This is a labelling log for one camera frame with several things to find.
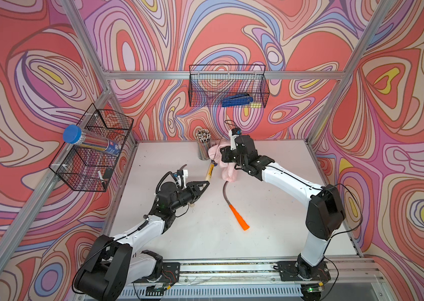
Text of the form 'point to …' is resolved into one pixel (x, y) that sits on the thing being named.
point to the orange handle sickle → (241, 221)
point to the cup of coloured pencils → (203, 138)
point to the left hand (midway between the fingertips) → (211, 186)
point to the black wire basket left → (88, 167)
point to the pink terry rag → (227, 168)
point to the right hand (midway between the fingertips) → (221, 153)
